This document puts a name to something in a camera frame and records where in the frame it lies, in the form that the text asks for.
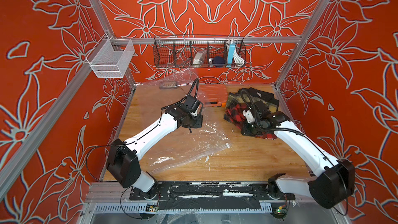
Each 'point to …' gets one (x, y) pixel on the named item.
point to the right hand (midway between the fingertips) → (237, 131)
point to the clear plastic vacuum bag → (185, 145)
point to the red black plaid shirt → (235, 113)
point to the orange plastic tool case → (213, 95)
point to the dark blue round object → (218, 61)
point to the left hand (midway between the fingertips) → (200, 121)
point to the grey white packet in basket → (199, 57)
